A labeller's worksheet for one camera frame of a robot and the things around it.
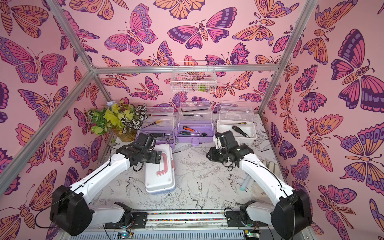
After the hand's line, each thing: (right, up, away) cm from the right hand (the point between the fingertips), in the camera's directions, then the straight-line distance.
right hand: (209, 154), depth 80 cm
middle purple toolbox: (-8, +18, +30) cm, 36 cm away
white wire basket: (-9, +47, +26) cm, 54 cm away
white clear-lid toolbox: (+26, +23, +37) cm, 51 cm away
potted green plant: (-51, +20, +7) cm, 56 cm away
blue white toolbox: (-25, -11, -4) cm, 28 cm away
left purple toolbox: (-32, +19, +27) cm, 46 cm away
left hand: (-31, -1, +5) cm, 31 cm away
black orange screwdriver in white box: (+23, +13, +29) cm, 39 cm away
